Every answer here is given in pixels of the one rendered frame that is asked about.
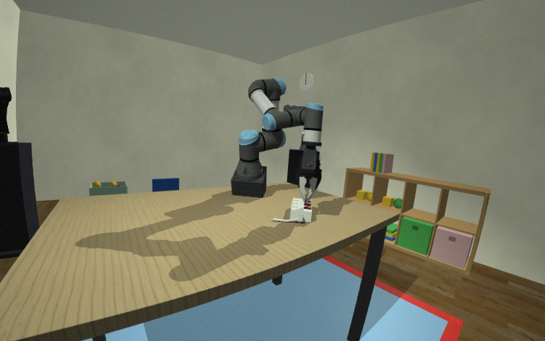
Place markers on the white power strip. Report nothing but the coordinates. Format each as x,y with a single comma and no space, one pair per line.
297,209

